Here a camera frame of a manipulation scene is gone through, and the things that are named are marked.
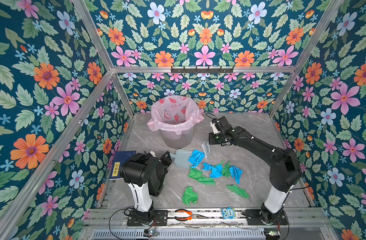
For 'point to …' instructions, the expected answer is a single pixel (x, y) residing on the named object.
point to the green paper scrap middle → (207, 180)
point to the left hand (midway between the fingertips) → (171, 148)
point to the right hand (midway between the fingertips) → (209, 138)
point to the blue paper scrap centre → (216, 171)
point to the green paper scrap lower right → (233, 187)
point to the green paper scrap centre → (225, 168)
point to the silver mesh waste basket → (178, 141)
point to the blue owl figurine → (228, 213)
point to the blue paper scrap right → (236, 173)
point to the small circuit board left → (148, 233)
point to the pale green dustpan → (181, 157)
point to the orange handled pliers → (193, 216)
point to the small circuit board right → (272, 233)
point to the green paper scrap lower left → (189, 195)
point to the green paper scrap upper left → (195, 173)
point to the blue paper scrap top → (196, 158)
